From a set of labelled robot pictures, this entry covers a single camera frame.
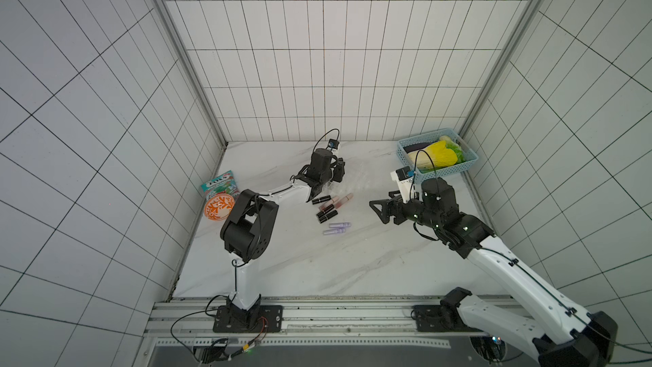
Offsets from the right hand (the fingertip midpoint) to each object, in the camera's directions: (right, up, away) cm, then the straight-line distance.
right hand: (372, 200), depth 73 cm
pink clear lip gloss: (-13, -5, +25) cm, 28 cm away
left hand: (-9, +10, +23) cm, 27 cm away
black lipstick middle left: (-13, -7, +22) cm, 27 cm away
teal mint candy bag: (-56, +2, +30) cm, 64 cm away
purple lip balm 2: (-12, -14, +17) cm, 25 cm away
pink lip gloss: (-7, -4, +26) cm, 27 cm away
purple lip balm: (-9, -12, +18) cm, 23 cm away
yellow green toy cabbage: (+33, +13, +32) cm, 48 cm away
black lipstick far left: (-16, -4, +25) cm, 30 cm away
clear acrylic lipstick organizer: (-1, +4, +30) cm, 30 cm away
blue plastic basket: (+48, +15, +34) cm, 61 cm away
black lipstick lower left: (-13, -10, +22) cm, 27 cm away
